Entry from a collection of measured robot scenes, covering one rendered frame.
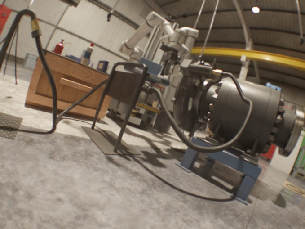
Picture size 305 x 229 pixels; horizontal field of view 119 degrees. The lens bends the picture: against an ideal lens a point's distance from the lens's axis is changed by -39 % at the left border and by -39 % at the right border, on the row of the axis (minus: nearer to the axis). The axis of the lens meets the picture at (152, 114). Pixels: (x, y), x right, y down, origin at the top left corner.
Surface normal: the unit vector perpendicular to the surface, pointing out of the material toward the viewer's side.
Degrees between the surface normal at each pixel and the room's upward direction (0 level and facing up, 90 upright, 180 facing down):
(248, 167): 90
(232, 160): 90
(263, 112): 89
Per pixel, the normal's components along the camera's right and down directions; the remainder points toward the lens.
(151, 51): 0.17, 0.14
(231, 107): -0.67, -0.05
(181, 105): -0.23, 0.37
